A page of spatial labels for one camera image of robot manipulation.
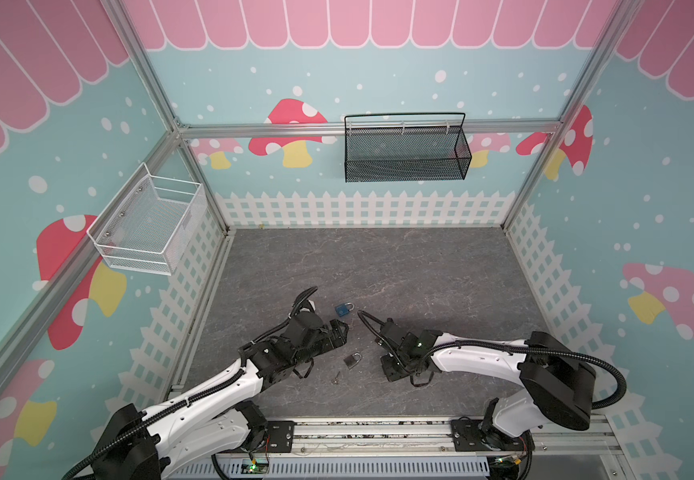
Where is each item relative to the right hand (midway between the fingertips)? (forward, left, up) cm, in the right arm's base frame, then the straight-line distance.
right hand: (385, 370), depth 85 cm
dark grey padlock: (+3, +10, 0) cm, 10 cm away
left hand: (+5, +14, +10) cm, 18 cm away
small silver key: (-3, +14, 0) cm, 14 cm away
